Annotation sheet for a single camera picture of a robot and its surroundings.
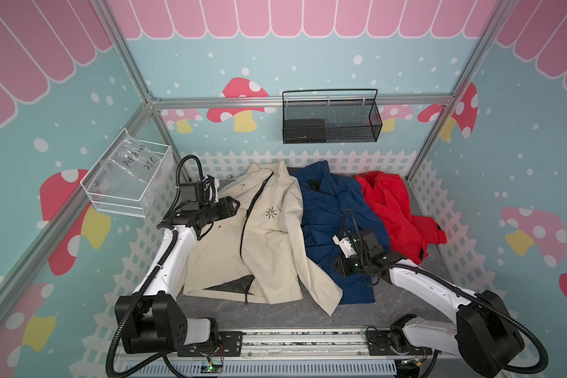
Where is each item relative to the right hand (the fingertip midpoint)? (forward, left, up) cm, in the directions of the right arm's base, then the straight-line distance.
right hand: (332, 264), depth 85 cm
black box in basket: (+40, +9, +30) cm, 50 cm away
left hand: (+14, +35, +16) cm, 41 cm away
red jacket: (+11, -31, +1) cm, 33 cm away
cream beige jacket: (+6, +28, -4) cm, 29 cm away
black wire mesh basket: (+54, -10, +25) cm, 60 cm away
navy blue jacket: (+25, -3, +5) cm, 25 cm away
